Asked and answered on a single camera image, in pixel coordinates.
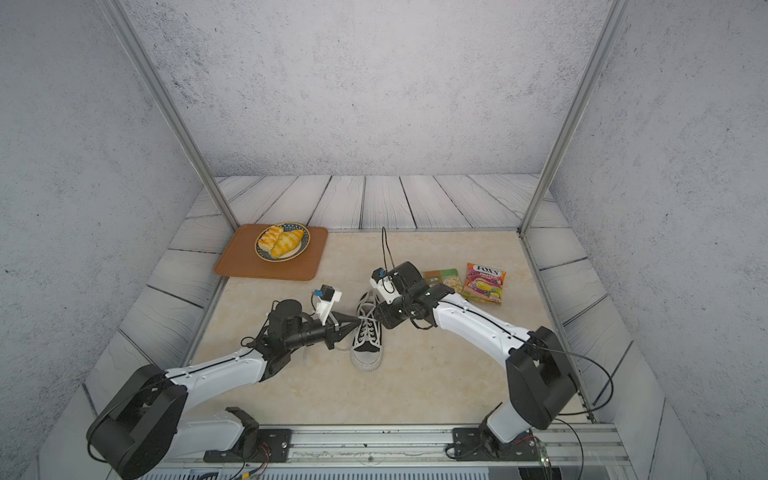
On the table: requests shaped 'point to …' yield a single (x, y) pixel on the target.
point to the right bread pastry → (286, 243)
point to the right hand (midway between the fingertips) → (382, 312)
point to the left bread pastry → (269, 238)
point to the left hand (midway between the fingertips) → (361, 324)
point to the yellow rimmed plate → (287, 226)
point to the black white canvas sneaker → (367, 342)
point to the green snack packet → (447, 277)
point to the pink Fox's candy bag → (483, 284)
